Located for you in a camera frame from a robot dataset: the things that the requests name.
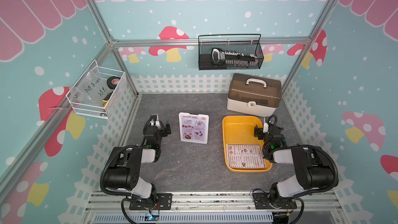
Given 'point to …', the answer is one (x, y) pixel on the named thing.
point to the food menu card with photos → (245, 156)
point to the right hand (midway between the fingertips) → (265, 124)
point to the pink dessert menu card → (194, 127)
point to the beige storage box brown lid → (253, 95)
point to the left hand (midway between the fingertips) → (160, 124)
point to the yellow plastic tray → (240, 129)
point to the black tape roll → (112, 81)
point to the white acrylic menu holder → (207, 118)
